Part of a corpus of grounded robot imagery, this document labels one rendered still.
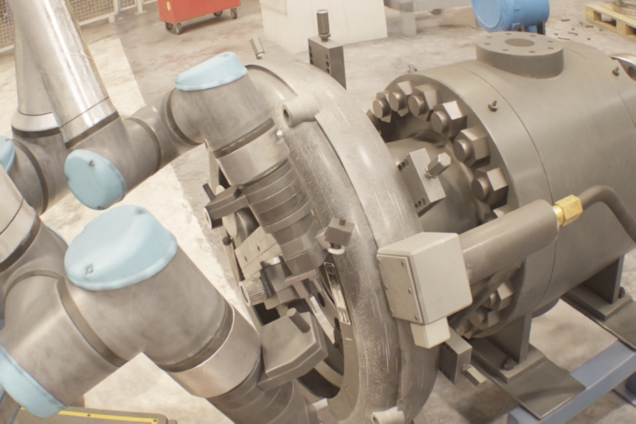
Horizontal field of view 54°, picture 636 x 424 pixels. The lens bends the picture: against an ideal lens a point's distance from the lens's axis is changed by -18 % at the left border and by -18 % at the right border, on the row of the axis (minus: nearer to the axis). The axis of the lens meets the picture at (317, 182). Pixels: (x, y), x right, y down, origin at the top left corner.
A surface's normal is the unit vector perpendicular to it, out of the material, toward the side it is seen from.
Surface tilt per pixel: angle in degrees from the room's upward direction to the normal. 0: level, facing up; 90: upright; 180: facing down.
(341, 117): 31
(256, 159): 74
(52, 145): 99
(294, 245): 65
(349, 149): 37
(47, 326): 43
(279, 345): 24
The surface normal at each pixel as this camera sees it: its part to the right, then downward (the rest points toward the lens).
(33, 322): -0.33, -0.55
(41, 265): 0.13, -0.93
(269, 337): -0.48, -0.71
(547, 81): 0.06, -0.72
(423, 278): 0.37, -0.04
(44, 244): 0.90, -0.33
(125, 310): 0.20, 0.26
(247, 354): 0.80, -0.14
